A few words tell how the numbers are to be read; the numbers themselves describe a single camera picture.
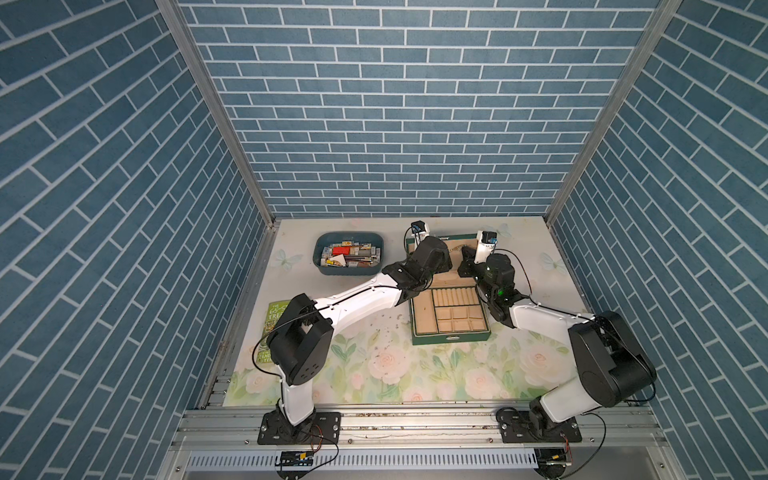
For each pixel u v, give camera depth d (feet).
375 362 2.77
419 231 2.43
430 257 2.07
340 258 3.34
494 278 2.25
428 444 2.40
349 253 3.53
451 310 2.99
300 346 1.52
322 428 2.42
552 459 2.32
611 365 1.48
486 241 2.52
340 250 3.55
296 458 2.36
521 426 2.41
